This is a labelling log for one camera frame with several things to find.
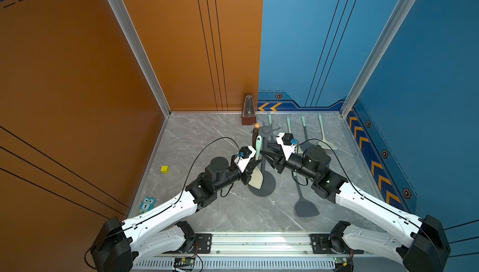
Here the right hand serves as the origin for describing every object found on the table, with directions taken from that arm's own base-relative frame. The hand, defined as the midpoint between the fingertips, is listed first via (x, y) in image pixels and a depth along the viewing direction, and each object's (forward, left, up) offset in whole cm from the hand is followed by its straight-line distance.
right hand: (265, 147), depth 69 cm
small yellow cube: (+5, +48, -25) cm, 55 cm away
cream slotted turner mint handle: (-6, +2, -14) cm, 15 cm away
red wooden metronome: (+38, +6, -23) cm, 45 cm away
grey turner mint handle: (+25, -28, -32) cm, 49 cm away
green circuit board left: (-32, +30, -30) cm, 54 cm away
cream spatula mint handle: (+24, -37, -30) cm, 53 cm away
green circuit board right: (-31, -30, -32) cm, 54 cm away
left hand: (-2, +2, -4) cm, 5 cm away
